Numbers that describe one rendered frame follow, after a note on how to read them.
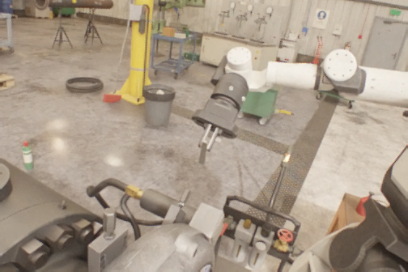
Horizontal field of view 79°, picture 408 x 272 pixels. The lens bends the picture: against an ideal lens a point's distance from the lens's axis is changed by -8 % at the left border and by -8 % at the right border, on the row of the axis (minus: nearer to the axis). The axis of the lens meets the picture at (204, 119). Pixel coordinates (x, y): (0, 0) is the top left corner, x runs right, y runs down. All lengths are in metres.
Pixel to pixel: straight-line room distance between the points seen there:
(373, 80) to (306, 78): 0.16
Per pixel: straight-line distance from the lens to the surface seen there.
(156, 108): 3.21
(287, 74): 0.74
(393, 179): 0.64
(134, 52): 4.03
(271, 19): 6.85
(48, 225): 0.77
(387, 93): 0.76
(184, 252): 0.59
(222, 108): 0.68
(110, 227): 0.50
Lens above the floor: 1.40
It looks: 23 degrees down
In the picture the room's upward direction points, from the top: 9 degrees clockwise
